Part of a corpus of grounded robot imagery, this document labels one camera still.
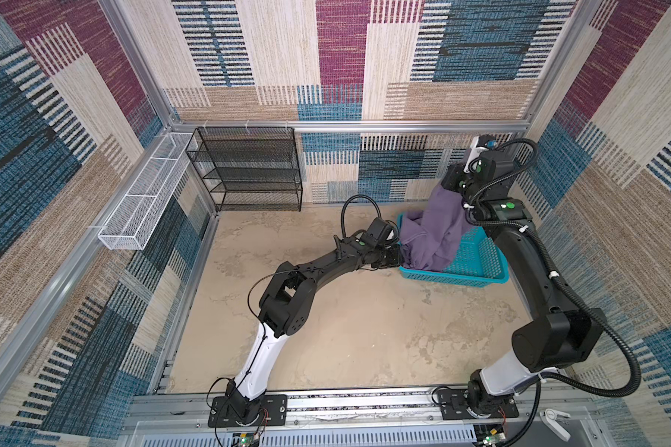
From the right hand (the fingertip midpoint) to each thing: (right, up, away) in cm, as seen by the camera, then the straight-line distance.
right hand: (454, 170), depth 78 cm
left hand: (-10, -26, +14) cm, 31 cm away
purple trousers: (-4, -18, +11) cm, 21 cm away
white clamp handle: (+20, -63, -8) cm, 66 cm away
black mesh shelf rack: (-67, +8, +33) cm, 75 cm away
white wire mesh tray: (-83, -14, -7) cm, 85 cm away
